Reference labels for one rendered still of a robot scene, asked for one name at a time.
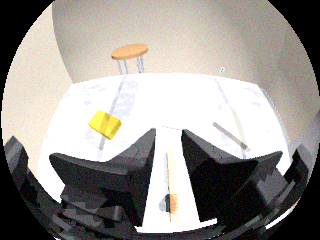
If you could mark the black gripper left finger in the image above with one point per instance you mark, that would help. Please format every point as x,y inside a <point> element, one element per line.
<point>124,178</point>

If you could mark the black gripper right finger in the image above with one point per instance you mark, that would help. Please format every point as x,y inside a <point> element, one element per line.
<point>216,177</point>

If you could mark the yellow block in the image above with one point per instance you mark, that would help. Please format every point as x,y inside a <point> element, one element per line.
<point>105,124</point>

